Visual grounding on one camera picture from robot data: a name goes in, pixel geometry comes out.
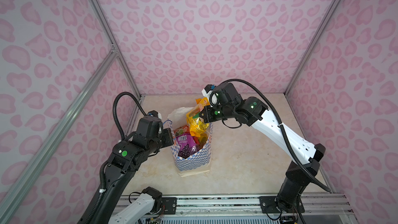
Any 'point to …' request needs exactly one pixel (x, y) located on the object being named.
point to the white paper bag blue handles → (198, 162)
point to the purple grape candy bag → (186, 145)
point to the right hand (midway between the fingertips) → (199, 114)
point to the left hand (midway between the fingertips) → (172, 131)
